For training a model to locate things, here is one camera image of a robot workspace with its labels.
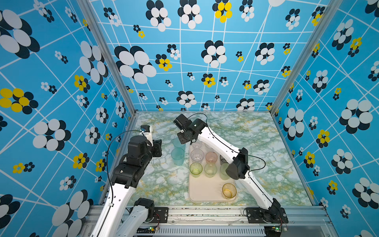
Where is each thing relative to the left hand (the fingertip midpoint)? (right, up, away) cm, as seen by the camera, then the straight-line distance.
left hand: (158, 140), depth 71 cm
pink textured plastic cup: (+28, -13, +21) cm, 37 cm away
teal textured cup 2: (+7, -13, +23) cm, 27 cm away
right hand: (+12, 0, +18) cm, 22 cm away
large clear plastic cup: (+19, -12, +18) cm, 29 cm away
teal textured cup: (+8, -3, +8) cm, 12 cm away
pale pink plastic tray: (+23, -29, +11) cm, 39 cm away
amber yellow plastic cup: (+37, -29, +9) cm, 48 cm away
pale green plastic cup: (+27, -20, +16) cm, 37 cm away
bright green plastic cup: (+19, -20, +18) cm, 32 cm away
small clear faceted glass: (+23, -2, -8) cm, 25 cm away
